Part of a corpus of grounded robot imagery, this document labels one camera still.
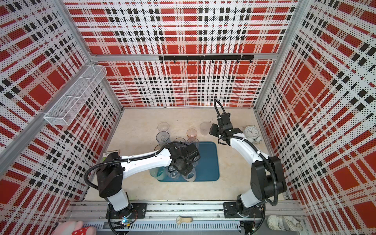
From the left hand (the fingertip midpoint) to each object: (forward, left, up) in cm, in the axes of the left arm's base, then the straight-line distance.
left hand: (186, 169), depth 81 cm
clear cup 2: (+33, +19, -3) cm, 38 cm away
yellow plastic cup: (+12, +17, +5) cm, 21 cm away
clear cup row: (0, +7, -7) cm, 10 cm away
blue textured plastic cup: (+20, +16, +2) cm, 26 cm away
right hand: (+23, -17, +7) cm, 30 cm away
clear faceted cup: (+20, +5, +1) cm, 20 cm away
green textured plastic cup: (0, +16, -6) cm, 17 cm away
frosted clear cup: (-5, -3, +4) cm, 7 cm away
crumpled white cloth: (-24, -47, -3) cm, 53 cm away
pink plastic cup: (+26, -2, -2) cm, 26 cm away
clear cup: (+21, -2, -3) cm, 21 cm away
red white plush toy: (-26, +50, 0) cm, 57 cm away
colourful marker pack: (+12, +53, -5) cm, 55 cm away
